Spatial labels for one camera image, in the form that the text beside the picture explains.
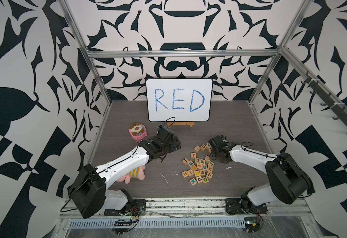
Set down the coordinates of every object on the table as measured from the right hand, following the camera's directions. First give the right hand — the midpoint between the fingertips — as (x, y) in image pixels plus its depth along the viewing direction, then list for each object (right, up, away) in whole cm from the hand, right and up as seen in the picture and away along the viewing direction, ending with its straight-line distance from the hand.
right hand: (214, 153), depth 92 cm
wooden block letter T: (-11, +3, -1) cm, 11 cm away
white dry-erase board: (-18, +33, +2) cm, 38 cm away
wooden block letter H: (-18, -9, -9) cm, 22 cm away
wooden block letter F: (-5, -9, -10) cm, 14 cm away
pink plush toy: (-44, -7, -13) cm, 46 cm away
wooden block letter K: (-14, -12, -12) cm, 22 cm away
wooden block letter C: (-6, +4, +1) cm, 7 cm away
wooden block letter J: (-18, -3, -5) cm, 19 cm away
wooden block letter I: (-15, -8, -9) cm, 20 cm away
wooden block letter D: (-8, -11, -11) cm, 18 cm away
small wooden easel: (-27, +18, +7) cm, 33 cm away
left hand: (-24, +9, -9) cm, 27 cm away
